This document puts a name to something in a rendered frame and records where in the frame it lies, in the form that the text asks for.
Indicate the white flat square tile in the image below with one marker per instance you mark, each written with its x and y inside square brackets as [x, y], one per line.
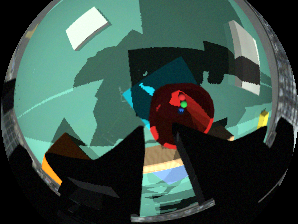
[85, 27]

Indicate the yellow rectangular block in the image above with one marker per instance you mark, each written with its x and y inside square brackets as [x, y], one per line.
[262, 119]

